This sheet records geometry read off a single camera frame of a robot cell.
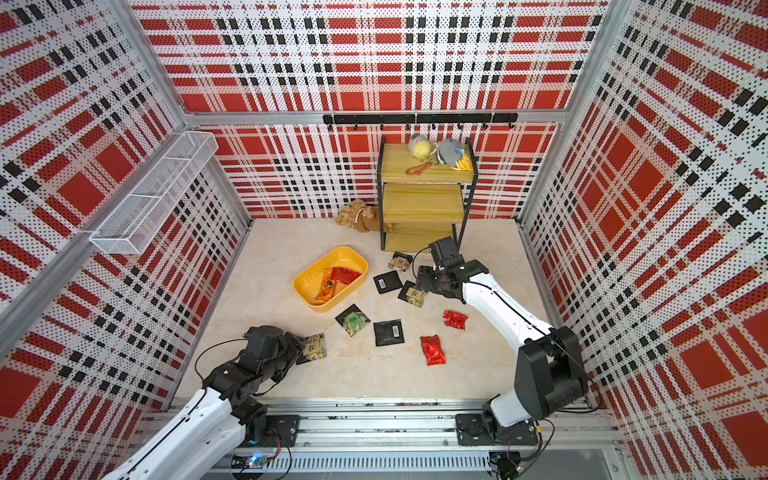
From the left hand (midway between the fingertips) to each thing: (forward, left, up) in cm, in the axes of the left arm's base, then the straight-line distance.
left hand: (306, 345), depth 84 cm
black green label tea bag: (+10, -12, -4) cm, 16 cm away
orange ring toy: (+43, -33, +29) cm, 61 cm away
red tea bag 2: (+9, -44, -2) cm, 44 cm away
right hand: (+15, -36, +10) cm, 41 cm away
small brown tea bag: (+33, -27, -4) cm, 43 cm away
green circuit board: (-27, +9, -2) cm, 28 cm away
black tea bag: (+24, -22, -4) cm, 33 cm away
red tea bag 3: (0, -36, -2) cm, 36 cm away
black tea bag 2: (+5, -23, -4) cm, 24 cm away
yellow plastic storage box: (+23, +5, -3) cm, 24 cm away
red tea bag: (+25, -7, -2) cm, 26 cm away
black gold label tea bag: (+19, -31, -4) cm, 36 cm away
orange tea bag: (+21, -2, -3) cm, 21 cm away
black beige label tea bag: (+1, -1, -4) cm, 4 cm away
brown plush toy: (+48, -11, +5) cm, 50 cm away
